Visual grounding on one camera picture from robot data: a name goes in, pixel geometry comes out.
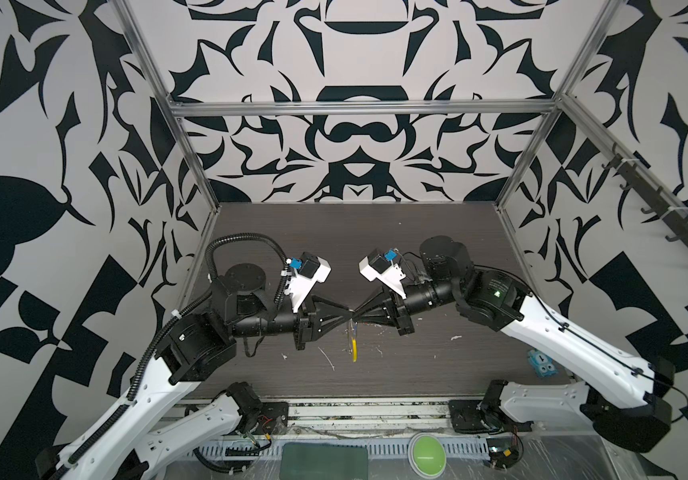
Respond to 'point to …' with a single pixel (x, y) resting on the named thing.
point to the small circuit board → (503, 452)
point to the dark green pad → (323, 461)
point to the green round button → (427, 455)
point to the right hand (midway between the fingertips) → (357, 318)
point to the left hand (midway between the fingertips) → (350, 308)
